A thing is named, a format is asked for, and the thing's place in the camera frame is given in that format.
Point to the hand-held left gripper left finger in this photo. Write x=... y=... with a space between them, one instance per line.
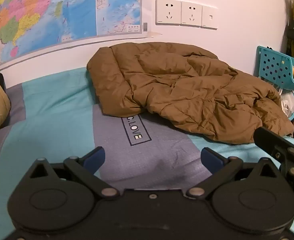
x=97 y=158

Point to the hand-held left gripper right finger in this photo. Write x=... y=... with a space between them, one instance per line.
x=210 y=159

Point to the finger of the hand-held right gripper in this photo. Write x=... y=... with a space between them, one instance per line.
x=269 y=140

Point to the brown down jacket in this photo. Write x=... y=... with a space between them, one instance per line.
x=182 y=85

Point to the white plastic bag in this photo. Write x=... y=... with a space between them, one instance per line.
x=287 y=103

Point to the teal and grey bed sheet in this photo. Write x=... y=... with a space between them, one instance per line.
x=62 y=120

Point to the teal plastic basket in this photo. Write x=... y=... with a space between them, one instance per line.
x=272 y=65

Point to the white wall socket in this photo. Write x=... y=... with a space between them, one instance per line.
x=191 y=14
x=168 y=12

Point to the colourful wall map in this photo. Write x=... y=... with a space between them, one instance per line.
x=36 y=12

